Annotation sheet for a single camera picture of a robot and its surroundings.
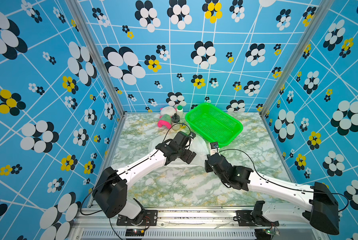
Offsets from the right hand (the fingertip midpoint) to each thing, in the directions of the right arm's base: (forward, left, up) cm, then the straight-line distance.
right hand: (208, 155), depth 79 cm
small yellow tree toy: (+32, +15, -15) cm, 39 cm away
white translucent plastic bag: (+8, +6, -2) cm, 10 cm away
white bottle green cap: (+42, +17, -7) cm, 46 cm away
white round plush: (+44, +26, -8) cm, 51 cm away
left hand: (+5, +10, -1) cm, 12 cm away
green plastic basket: (+37, -9, -16) cm, 42 cm away
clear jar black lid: (+30, +20, -6) cm, 36 cm away
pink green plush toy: (+33, +28, -8) cm, 44 cm away
